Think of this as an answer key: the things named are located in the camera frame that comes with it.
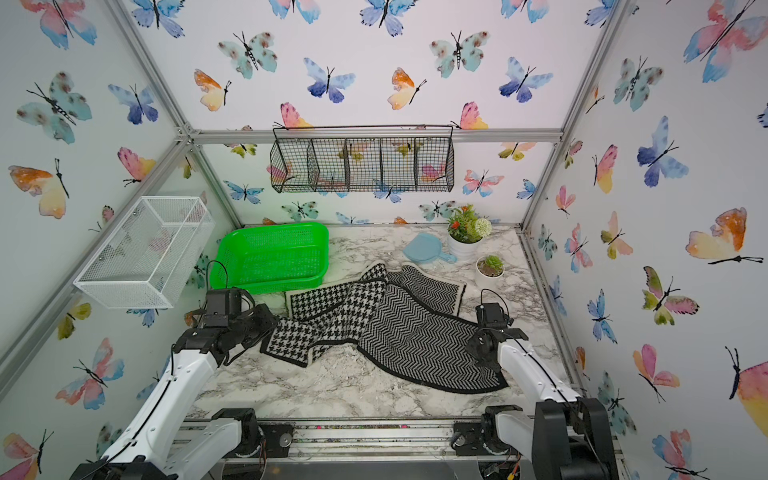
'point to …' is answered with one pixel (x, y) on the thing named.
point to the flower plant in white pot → (466, 231)
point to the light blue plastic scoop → (427, 247)
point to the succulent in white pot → (489, 271)
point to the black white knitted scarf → (405, 324)
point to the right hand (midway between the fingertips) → (481, 349)
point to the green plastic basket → (272, 257)
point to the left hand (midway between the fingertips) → (283, 314)
